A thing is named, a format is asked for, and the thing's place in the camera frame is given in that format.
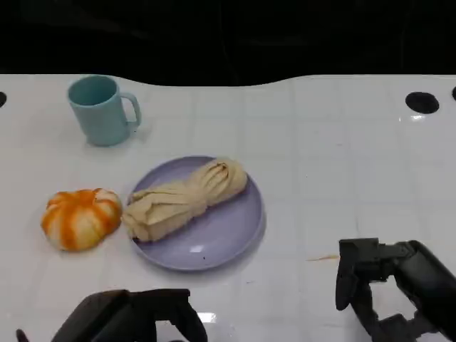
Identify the pale green mug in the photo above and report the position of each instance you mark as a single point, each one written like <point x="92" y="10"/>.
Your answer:
<point x="103" y="114"/>

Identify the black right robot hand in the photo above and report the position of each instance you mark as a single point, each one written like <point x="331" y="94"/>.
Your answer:
<point x="424" y="274"/>

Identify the orange and white bread roll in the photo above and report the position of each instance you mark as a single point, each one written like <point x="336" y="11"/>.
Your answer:
<point x="82" y="219"/>

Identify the lilac plate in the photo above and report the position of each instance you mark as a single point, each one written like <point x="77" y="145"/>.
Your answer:
<point x="228" y="235"/>

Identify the beige towel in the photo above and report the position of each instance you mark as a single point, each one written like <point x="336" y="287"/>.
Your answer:
<point x="185" y="201"/>

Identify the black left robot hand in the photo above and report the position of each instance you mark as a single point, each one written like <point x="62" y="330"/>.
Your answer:
<point x="114" y="317"/>

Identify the beige loose thread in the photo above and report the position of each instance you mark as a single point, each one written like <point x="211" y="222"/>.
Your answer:
<point x="322" y="258"/>

